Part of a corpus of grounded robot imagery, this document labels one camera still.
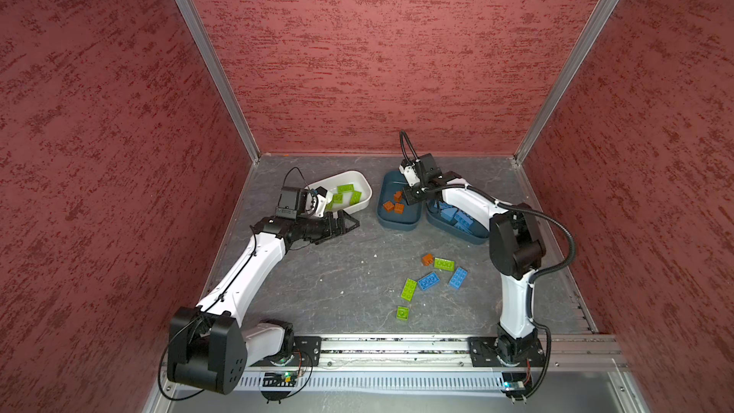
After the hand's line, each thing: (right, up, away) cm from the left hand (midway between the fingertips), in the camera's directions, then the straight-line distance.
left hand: (348, 233), depth 79 cm
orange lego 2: (+12, +6, +24) cm, 28 cm away
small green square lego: (-6, +8, +24) cm, 26 cm away
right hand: (+18, +9, +19) cm, 27 cm away
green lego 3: (+30, -12, +11) cm, 34 cm away
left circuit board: (-17, -36, -8) cm, 40 cm away
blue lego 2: (+24, -16, +7) cm, 30 cm away
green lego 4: (+18, -19, +6) cm, 26 cm away
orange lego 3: (+16, +5, +24) cm, 29 cm away
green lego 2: (0, +9, +28) cm, 29 cm away
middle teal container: (+14, +14, +28) cm, 34 cm away
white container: (-9, +14, +25) cm, 30 cm away
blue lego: (+34, -15, +8) cm, 38 cm away
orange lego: (+16, +9, +21) cm, 28 cm away
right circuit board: (+43, -37, -8) cm, 57 cm away
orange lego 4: (+25, -10, +11) cm, 29 cm away
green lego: (-4, +12, +30) cm, 33 cm away
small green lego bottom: (+16, -24, +2) cm, 29 cm away
